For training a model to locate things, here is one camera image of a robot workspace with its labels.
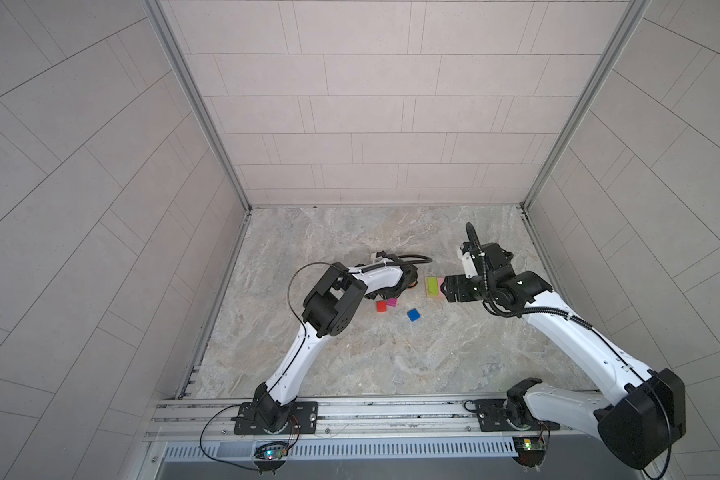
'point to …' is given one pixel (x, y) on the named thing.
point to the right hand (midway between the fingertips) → (451, 286)
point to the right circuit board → (530, 448)
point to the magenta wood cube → (392, 302)
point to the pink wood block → (441, 295)
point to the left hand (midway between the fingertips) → (356, 280)
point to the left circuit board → (271, 452)
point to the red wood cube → (381, 306)
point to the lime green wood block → (432, 286)
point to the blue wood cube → (413, 315)
